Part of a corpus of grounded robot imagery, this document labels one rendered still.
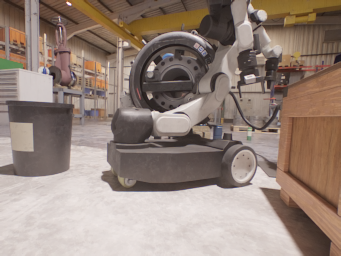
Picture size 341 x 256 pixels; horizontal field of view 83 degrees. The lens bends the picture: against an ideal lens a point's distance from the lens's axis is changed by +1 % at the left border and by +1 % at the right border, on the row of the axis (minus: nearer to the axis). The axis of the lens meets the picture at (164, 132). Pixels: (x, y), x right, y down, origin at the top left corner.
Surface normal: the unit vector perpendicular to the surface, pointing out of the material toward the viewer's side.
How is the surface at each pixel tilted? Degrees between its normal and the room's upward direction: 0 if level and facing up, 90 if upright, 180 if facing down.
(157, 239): 0
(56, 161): 93
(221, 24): 113
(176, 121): 90
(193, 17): 90
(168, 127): 90
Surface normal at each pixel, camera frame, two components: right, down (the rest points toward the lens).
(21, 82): 0.93, 0.07
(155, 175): 0.11, 0.08
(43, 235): 0.04, -1.00
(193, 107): 0.45, 0.09
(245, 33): -0.26, 0.07
